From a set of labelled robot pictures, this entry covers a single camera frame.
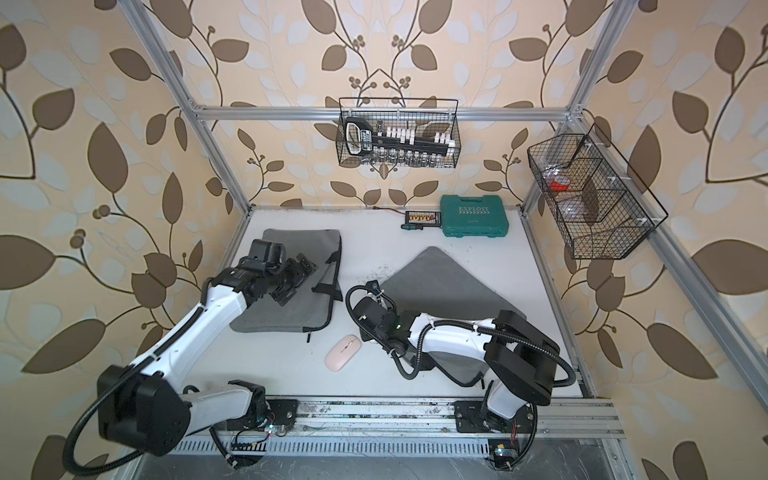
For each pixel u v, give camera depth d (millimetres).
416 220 1155
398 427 737
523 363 433
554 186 822
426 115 911
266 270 632
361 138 845
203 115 929
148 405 390
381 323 630
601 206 747
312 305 905
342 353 831
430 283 975
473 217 1125
